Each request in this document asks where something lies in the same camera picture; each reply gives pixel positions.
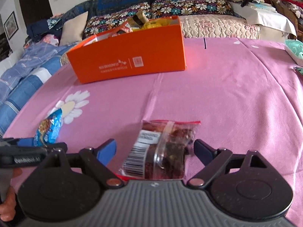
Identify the framed wall picture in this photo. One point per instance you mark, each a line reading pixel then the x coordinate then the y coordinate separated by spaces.
pixel 10 26

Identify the floral cushion left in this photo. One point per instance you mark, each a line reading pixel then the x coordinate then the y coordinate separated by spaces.
pixel 101 23

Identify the floral cushion right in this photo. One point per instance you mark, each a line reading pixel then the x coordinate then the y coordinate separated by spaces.
pixel 190 7

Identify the teal tissue pack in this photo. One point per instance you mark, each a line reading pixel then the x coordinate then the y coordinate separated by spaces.
pixel 295 49

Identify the beige pillow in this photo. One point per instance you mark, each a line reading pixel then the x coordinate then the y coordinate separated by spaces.
pixel 73 30

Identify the red dried fruit zip bag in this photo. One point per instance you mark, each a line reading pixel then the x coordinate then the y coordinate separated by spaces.
pixel 160 150

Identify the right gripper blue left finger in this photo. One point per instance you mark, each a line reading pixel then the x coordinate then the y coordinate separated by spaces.
pixel 106 151

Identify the white cloth covered side table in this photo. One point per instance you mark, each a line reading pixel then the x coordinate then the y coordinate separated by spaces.
pixel 265 18

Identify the orange cardboard box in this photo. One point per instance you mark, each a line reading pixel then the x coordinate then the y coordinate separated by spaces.
pixel 108 56

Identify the blue striped blanket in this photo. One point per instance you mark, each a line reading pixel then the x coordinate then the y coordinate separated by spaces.
pixel 19 83

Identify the floral cushion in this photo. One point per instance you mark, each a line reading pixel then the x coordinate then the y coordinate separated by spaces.
pixel 101 23
pixel 190 7

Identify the pink tablecloth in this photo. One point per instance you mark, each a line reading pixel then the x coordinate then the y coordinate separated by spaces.
pixel 245 94

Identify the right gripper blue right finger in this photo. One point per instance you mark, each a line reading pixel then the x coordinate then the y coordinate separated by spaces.
pixel 204 152

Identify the person left hand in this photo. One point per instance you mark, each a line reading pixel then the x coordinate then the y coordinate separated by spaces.
pixel 8 206

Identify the blue cookie snack packet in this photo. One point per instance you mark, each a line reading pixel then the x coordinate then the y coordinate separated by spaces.
pixel 48 129

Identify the gold foil snack bag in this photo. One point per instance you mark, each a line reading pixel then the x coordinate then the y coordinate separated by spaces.
pixel 153 24

